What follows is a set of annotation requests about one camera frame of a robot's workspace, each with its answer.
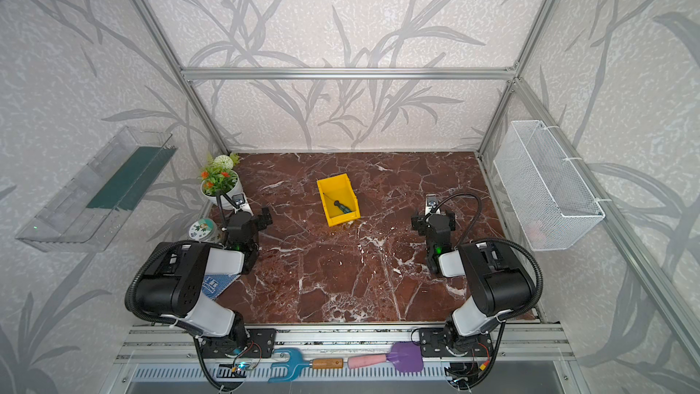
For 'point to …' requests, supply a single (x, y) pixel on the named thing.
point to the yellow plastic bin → (338, 188)
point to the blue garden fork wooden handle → (296, 362)
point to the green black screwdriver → (344, 208)
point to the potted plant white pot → (221, 177)
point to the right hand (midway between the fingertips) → (433, 207)
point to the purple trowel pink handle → (406, 357)
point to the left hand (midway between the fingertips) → (249, 206)
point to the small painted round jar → (205, 230)
